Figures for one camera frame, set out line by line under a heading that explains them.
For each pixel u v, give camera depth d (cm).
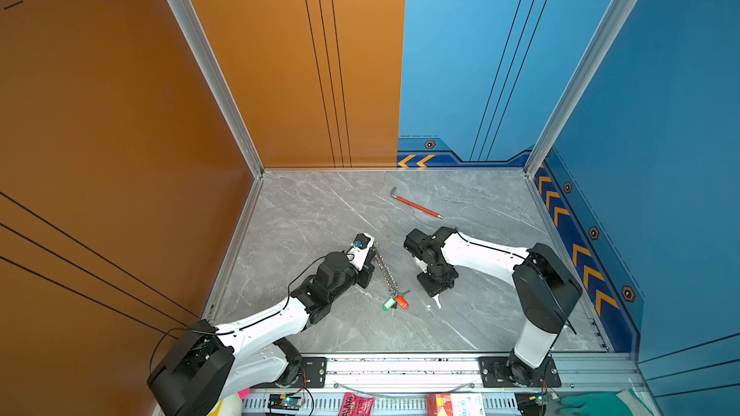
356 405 68
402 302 85
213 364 41
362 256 70
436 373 75
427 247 65
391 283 81
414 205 109
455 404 66
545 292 46
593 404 68
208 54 86
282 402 71
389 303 85
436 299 85
